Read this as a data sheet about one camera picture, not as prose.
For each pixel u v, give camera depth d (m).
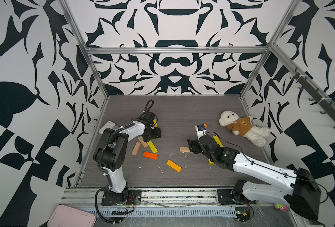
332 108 0.55
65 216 0.67
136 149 0.91
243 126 0.93
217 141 0.93
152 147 0.91
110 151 0.48
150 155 0.88
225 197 0.74
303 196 0.39
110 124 1.00
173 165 0.85
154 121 1.05
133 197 0.73
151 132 0.84
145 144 0.92
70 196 0.76
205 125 1.02
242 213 0.71
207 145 0.59
